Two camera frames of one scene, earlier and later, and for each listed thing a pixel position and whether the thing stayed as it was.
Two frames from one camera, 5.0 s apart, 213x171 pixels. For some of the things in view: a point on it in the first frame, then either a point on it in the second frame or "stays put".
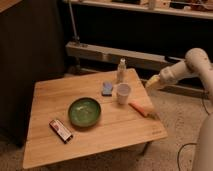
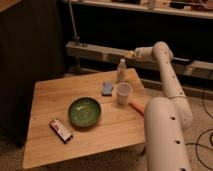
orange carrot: x=142 y=111 stays put
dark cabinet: x=32 y=49 stays put
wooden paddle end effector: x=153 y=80 to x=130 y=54
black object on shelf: x=172 y=60 stays put
